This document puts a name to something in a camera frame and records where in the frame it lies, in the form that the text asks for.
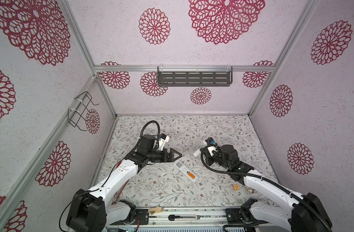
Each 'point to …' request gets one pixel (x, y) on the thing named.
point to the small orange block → (236, 187)
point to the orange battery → (190, 175)
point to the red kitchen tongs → (118, 194)
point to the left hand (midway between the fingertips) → (176, 158)
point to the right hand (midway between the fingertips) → (202, 147)
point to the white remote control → (184, 169)
